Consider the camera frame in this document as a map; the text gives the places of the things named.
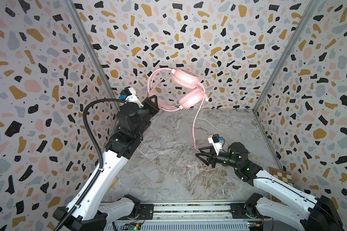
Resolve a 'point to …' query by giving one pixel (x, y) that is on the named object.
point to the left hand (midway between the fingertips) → (157, 92)
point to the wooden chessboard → (285, 176)
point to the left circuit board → (132, 226)
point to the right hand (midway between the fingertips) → (196, 151)
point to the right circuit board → (253, 226)
